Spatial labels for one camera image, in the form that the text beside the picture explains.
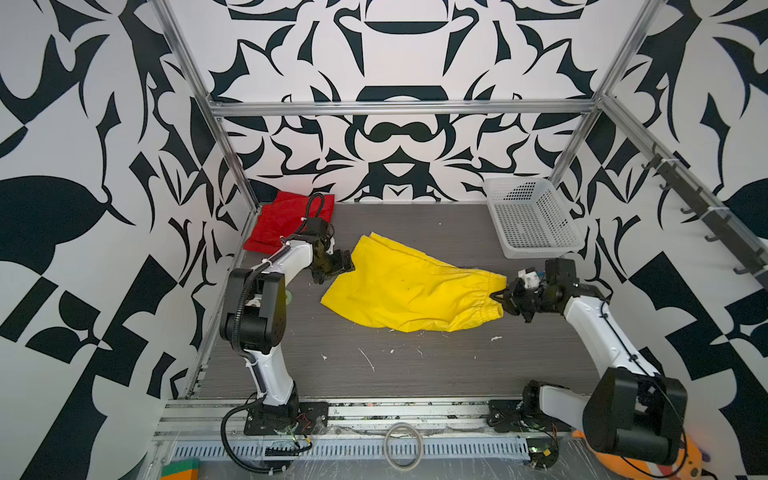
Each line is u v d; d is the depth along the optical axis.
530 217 1.16
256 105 0.93
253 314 0.49
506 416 0.74
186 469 0.66
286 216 1.13
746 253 0.54
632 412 0.40
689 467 0.62
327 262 0.81
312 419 0.74
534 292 0.70
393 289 0.97
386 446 0.71
